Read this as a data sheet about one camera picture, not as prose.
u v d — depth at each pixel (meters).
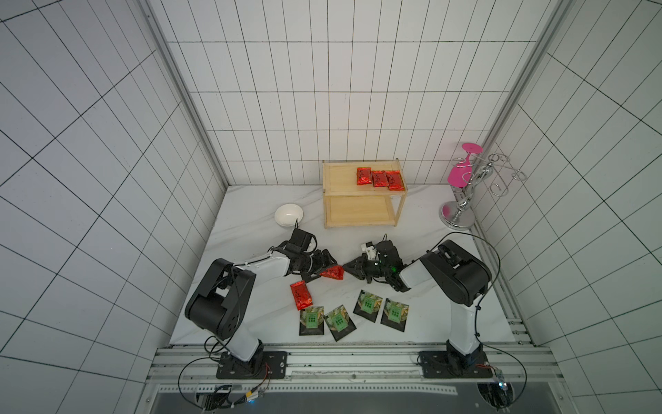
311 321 0.81
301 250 0.73
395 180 0.91
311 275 0.84
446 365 0.66
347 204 1.11
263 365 0.71
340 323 0.81
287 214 1.04
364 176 0.92
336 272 0.90
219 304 0.46
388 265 0.78
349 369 0.73
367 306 0.83
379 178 0.92
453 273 0.53
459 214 1.06
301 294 0.85
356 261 0.88
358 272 0.85
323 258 0.82
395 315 0.82
